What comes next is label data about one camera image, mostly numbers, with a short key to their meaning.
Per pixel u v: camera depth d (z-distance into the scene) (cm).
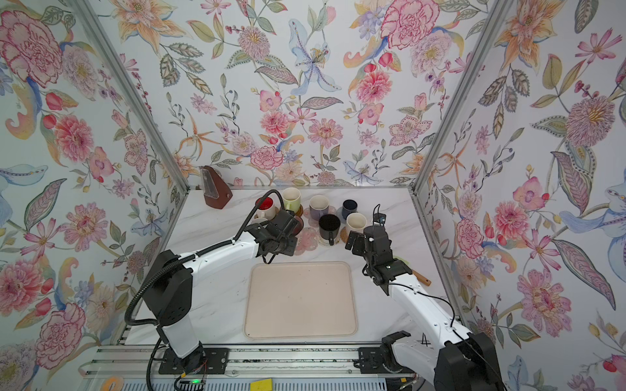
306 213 111
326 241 98
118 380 72
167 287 46
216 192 109
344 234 103
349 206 104
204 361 72
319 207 109
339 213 110
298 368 73
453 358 39
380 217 71
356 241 76
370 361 73
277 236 66
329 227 97
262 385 69
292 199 102
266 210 104
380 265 61
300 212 110
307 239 102
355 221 98
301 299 86
